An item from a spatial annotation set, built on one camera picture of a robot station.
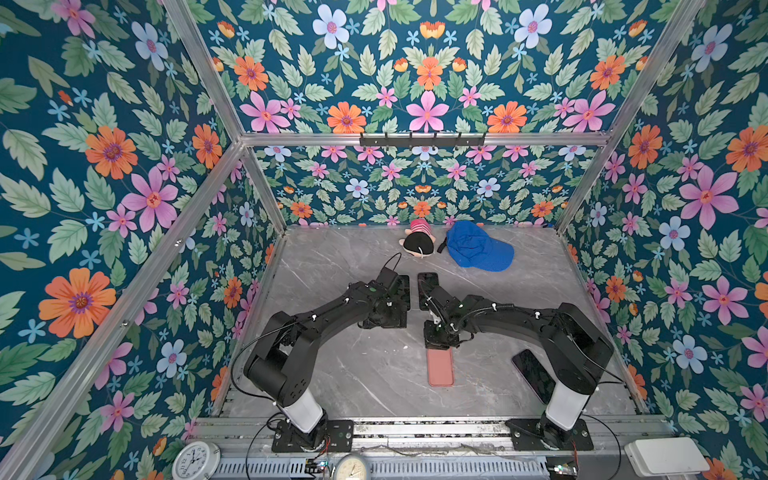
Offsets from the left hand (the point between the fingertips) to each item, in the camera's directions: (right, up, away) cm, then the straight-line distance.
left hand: (399, 316), depth 88 cm
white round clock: (-46, -29, -20) cm, 58 cm away
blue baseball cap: (+27, +22, +23) cm, 42 cm away
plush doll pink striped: (+6, +23, +18) cm, 30 cm away
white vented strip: (-24, -33, -17) cm, 44 cm away
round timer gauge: (-10, -29, -21) cm, 38 cm away
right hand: (+7, -8, -1) cm, 11 cm away
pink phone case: (+12, -14, -2) cm, 19 cm away
